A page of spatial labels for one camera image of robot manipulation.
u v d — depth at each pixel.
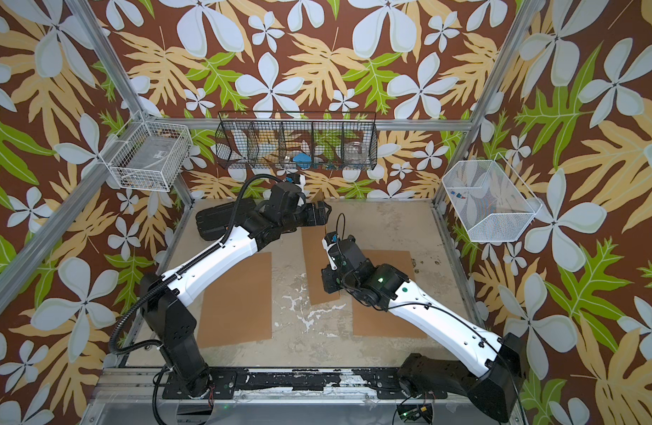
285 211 0.61
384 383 0.74
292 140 0.98
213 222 1.05
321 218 0.70
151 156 0.86
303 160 0.95
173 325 0.52
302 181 0.70
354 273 0.53
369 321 0.86
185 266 0.48
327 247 0.66
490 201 0.85
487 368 0.39
